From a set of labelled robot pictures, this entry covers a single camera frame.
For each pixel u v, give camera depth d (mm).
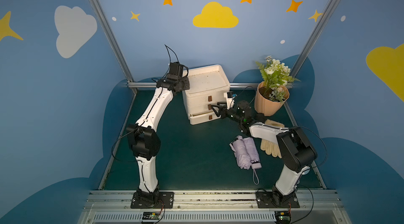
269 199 738
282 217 731
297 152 491
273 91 970
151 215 718
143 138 503
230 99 794
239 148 878
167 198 753
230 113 800
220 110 803
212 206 736
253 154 861
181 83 745
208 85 914
